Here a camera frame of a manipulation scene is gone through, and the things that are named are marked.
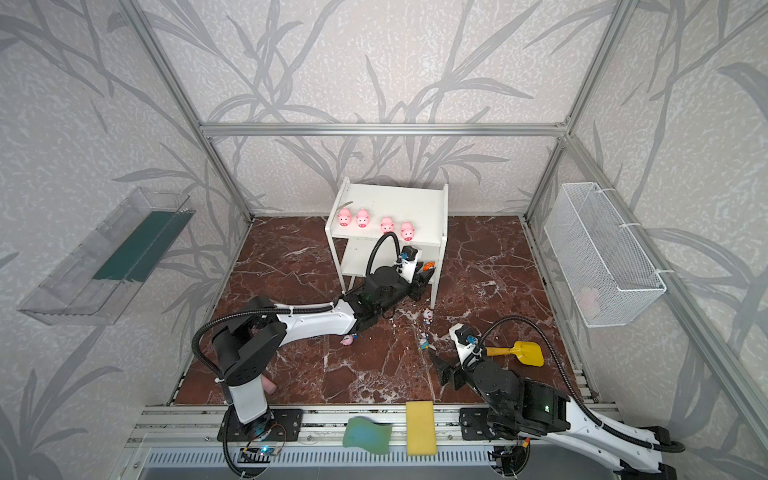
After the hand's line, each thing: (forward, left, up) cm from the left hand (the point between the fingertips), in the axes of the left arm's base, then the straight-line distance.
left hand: (433, 259), depth 82 cm
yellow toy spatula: (-19, -28, -19) cm, 39 cm away
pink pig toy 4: (-2, +7, +14) cm, 16 cm away
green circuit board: (-43, +43, -21) cm, 65 cm away
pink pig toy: (+2, +23, +14) cm, 27 cm away
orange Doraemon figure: (-2, +1, -1) cm, 2 cm away
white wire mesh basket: (-14, -34, +16) cm, 40 cm away
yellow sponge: (-38, +4, -19) cm, 42 cm away
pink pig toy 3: (0, +12, +14) cm, 19 cm away
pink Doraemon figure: (-16, +24, -19) cm, 35 cm away
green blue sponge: (-39, +17, -17) cm, 46 cm away
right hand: (-20, -2, -5) cm, 21 cm away
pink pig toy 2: (+2, +18, +14) cm, 23 cm away
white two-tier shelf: (+9, +3, +12) cm, 15 cm away
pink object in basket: (-13, -38, +1) cm, 40 cm away
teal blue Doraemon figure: (-17, +2, -18) cm, 25 cm away
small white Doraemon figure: (-8, 0, -18) cm, 20 cm away
